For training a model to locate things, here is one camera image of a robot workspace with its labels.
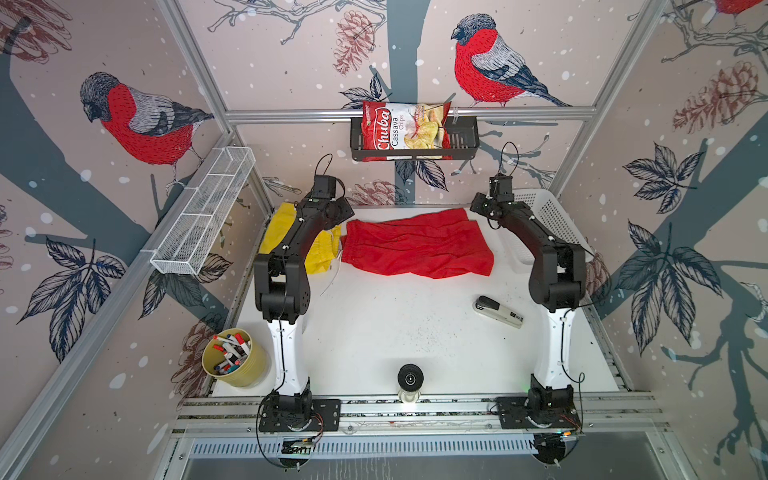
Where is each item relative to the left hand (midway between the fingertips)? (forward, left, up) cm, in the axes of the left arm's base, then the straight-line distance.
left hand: (347, 212), depth 98 cm
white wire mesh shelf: (-27, +36, +14) cm, 47 cm away
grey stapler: (-29, -46, -13) cm, 56 cm away
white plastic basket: (+7, -75, -10) cm, 76 cm away
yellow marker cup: (-45, +24, -6) cm, 52 cm away
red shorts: (-2, -33, -15) cm, 36 cm away
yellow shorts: (-5, +9, -13) cm, 17 cm away
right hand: (+5, -44, -2) cm, 45 cm away
